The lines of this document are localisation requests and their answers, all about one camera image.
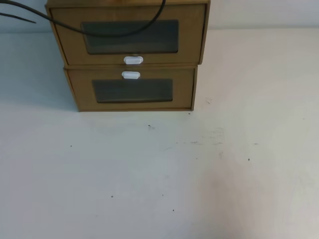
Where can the white drawer handle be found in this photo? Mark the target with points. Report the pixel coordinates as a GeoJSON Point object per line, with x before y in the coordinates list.
{"type": "Point", "coordinates": [133, 75]}
{"type": "Point", "coordinates": [133, 60]}

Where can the lower cardboard shoebox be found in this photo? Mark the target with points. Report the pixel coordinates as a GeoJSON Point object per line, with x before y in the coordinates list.
{"type": "Point", "coordinates": [159, 88]}

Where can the upper shoebox outer sleeve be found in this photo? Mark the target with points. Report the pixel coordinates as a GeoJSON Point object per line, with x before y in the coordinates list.
{"type": "Point", "coordinates": [99, 1]}

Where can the black cable tie end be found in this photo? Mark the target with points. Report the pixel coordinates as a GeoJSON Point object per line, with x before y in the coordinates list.
{"type": "Point", "coordinates": [17, 17]}

